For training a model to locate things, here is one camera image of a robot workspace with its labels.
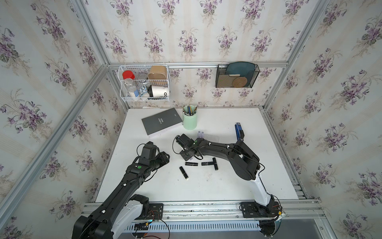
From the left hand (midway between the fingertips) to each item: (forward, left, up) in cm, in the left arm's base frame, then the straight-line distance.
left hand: (169, 158), depth 82 cm
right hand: (+8, -10, -9) cm, 16 cm away
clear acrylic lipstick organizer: (+18, -26, -6) cm, 32 cm away
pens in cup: (+33, -11, +3) cm, 35 cm away
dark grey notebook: (+33, +9, -5) cm, 34 cm away
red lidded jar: (+45, +27, +25) cm, 58 cm away
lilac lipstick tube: (+17, -18, 0) cm, 24 cm away
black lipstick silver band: (0, -22, -7) cm, 23 cm away
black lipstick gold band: (-5, -8, -8) cm, 12 cm away
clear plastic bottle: (+35, +23, +23) cm, 48 cm away
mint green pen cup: (+27, -11, +5) cm, 30 cm away
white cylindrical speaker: (+37, +9, +19) cm, 42 cm away
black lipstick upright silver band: (-1, -27, -7) cm, 28 cm away
